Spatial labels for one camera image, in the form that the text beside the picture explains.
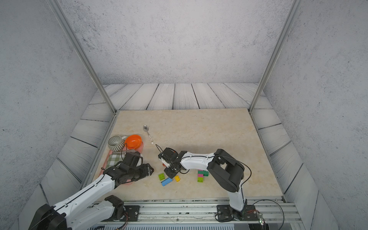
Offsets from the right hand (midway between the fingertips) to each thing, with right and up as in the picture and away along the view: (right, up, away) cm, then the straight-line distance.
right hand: (170, 172), depth 87 cm
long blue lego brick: (-1, -3, -5) cm, 6 cm away
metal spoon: (-20, +25, +21) cm, 38 cm away
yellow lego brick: (+4, -2, -3) cm, 6 cm away
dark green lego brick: (+21, 0, -2) cm, 21 cm away
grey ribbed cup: (-39, +16, +13) cm, 44 cm away
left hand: (-10, +2, -4) cm, 10 cm away
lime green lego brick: (+18, -3, -4) cm, 18 cm away
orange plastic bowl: (-27, +17, +12) cm, 34 cm away
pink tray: (-41, +3, +3) cm, 41 cm away
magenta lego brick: (+18, -1, -2) cm, 18 cm away
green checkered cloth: (-36, +7, +5) cm, 37 cm away
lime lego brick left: (-5, -2, -2) cm, 5 cm away
